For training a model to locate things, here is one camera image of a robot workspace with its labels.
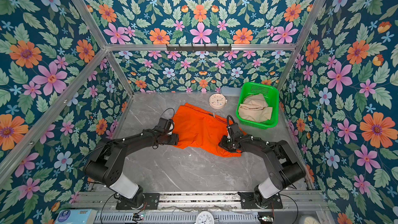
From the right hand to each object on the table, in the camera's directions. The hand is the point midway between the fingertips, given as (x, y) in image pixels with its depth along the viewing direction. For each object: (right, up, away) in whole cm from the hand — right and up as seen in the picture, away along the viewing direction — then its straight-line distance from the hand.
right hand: (219, 144), depth 92 cm
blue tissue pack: (-64, -25, -26) cm, 73 cm away
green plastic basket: (+39, +31, +19) cm, 54 cm away
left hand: (-26, +5, +1) cm, 27 cm away
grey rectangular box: (+11, +34, +26) cm, 44 cm away
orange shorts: (-14, +8, +8) cm, 18 cm away
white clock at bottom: (-8, -26, -25) cm, 37 cm away
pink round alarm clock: (0, +27, +19) cm, 33 cm away
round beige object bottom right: (+38, -27, -26) cm, 54 cm away
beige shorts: (+22, +21, +1) cm, 31 cm away
